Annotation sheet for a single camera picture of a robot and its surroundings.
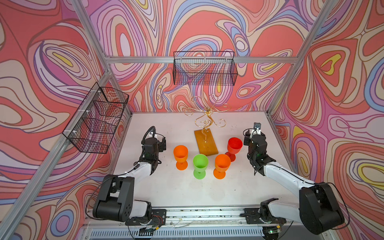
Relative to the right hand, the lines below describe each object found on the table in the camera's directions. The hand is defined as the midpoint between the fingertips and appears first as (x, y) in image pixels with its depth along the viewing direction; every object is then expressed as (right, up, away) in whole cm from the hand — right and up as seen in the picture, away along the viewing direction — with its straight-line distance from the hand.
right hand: (254, 133), depth 85 cm
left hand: (-58, -3, +5) cm, 58 cm away
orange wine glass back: (-19, -16, -5) cm, 25 cm away
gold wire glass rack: (-27, -7, +16) cm, 32 cm away
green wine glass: (-32, -17, -3) cm, 36 cm away
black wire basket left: (-89, +5, -7) cm, 89 cm away
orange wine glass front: (-42, -12, -1) cm, 44 cm away
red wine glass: (-11, -8, +1) cm, 14 cm away
